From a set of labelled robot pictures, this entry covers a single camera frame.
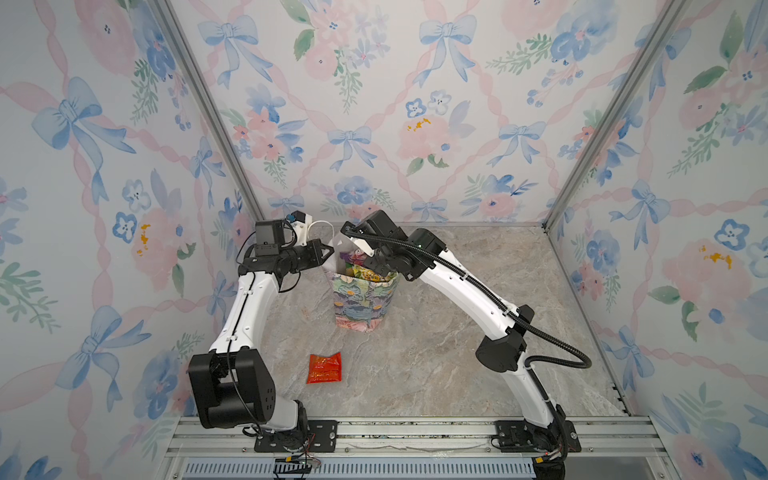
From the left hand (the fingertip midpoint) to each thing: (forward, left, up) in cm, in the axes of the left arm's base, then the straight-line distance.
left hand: (333, 246), depth 81 cm
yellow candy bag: (-7, -7, -2) cm, 10 cm away
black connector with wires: (-46, +7, -27) cm, 54 cm away
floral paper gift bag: (-12, -7, -10) cm, 17 cm away
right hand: (-1, -12, +3) cm, 13 cm away
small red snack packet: (-25, +2, -24) cm, 34 cm away
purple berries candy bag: (-2, -6, -2) cm, 7 cm away
